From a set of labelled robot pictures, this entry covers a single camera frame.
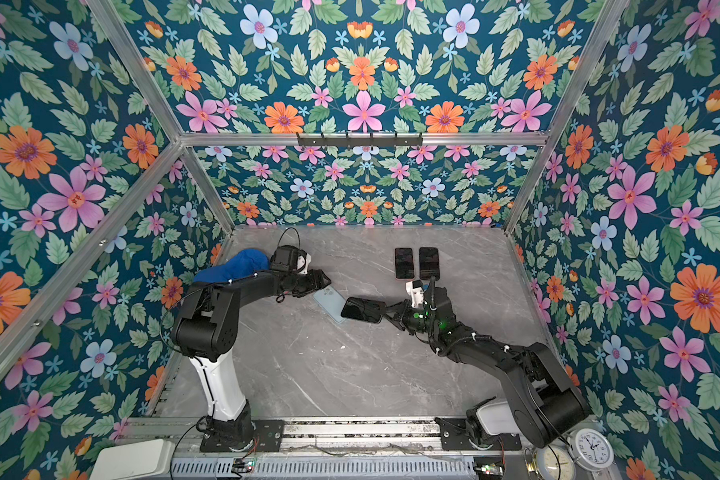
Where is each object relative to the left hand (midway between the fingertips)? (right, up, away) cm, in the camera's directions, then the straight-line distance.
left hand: (327, 276), depth 98 cm
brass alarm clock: (+56, -40, -32) cm, 76 cm away
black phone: (+26, +4, +10) cm, 29 cm away
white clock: (+68, -38, -29) cm, 83 cm away
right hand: (+18, -8, -17) cm, 25 cm away
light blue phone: (+2, -8, 0) cm, 9 cm away
